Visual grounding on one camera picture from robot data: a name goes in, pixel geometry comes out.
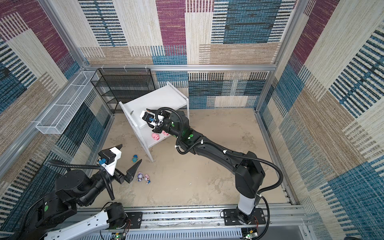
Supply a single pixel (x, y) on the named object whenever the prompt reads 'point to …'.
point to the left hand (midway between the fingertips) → (130, 151)
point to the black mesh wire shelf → (117, 84)
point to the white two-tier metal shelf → (165, 96)
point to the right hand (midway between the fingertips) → (147, 112)
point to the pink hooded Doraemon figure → (147, 178)
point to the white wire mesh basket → (58, 116)
